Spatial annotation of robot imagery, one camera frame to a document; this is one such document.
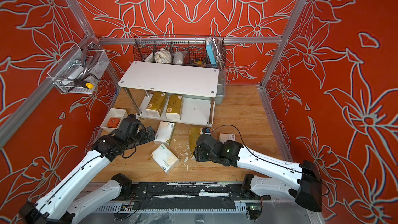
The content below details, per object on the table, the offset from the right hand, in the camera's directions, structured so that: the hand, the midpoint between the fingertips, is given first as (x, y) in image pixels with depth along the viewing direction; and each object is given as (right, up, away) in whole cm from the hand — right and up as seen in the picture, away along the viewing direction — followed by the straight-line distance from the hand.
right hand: (195, 154), depth 73 cm
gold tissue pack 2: (-13, +21, +17) cm, 30 cm away
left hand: (-24, +10, +4) cm, 26 cm away
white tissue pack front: (-16, -5, +7) cm, 18 cm away
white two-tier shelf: (+1, +34, 0) cm, 34 cm away
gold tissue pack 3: (0, +9, +5) cm, 10 cm away
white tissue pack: (-19, +6, +18) cm, 27 cm away
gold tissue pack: (-24, +24, +20) cm, 39 cm away
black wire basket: (-9, +59, +23) cm, 64 cm away
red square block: (-51, +13, +19) cm, 56 cm away
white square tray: (-51, +17, +29) cm, 61 cm away
